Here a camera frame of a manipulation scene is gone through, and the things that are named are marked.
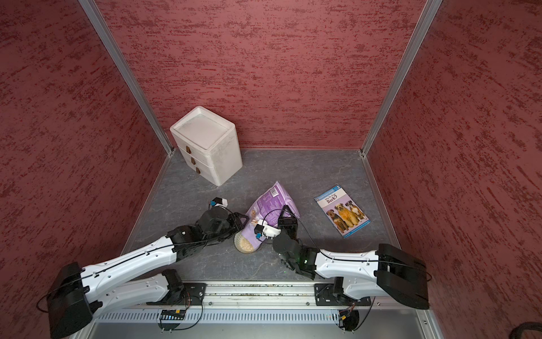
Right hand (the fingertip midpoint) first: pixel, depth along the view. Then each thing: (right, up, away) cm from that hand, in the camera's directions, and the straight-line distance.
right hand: (289, 210), depth 77 cm
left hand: (-16, -6, +1) cm, 18 cm away
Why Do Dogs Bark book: (+26, -4, +18) cm, 32 cm away
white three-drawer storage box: (-35, +26, +13) cm, 45 cm away
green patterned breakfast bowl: (-19, -15, +6) cm, 25 cm away
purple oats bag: (-8, +1, -2) cm, 8 cm away
